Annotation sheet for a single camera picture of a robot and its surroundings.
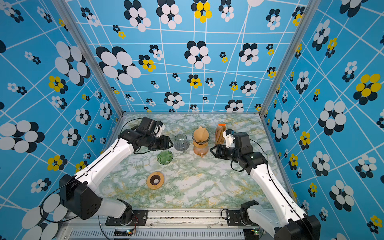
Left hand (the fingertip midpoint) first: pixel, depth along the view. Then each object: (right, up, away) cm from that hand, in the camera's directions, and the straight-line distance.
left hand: (170, 144), depth 79 cm
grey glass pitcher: (+3, -3, +26) cm, 26 cm away
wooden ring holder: (+19, -1, +10) cm, 22 cm away
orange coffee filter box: (+29, +2, +17) cm, 34 cm away
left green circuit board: (-22, -42, -8) cm, 48 cm away
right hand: (+24, -3, -2) cm, 24 cm away
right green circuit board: (+40, -41, -10) cm, 58 cm away
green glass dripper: (-6, -10, +14) cm, 19 cm away
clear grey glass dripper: (+15, 0, +11) cm, 19 cm away
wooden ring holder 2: (-10, -22, +7) cm, 25 cm away
